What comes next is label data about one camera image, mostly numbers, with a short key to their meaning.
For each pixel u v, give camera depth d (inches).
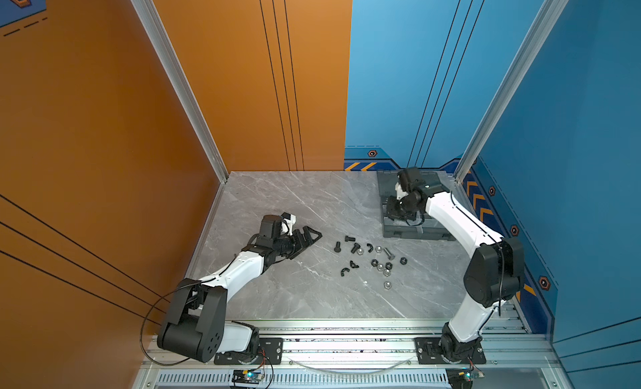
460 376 27.4
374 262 36.0
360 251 37.0
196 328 16.6
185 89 35.1
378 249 37.2
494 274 22.8
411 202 25.8
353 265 35.9
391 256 36.0
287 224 28.6
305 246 29.8
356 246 37.3
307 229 31.1
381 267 35.3
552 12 28.1
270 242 27.3
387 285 33.9
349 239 38.1
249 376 27.8
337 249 37.1
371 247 37.9
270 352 29.0
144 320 17.4
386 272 35.1
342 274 35.1
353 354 29.6
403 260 36.0
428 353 28.5
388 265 35.9
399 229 39.2
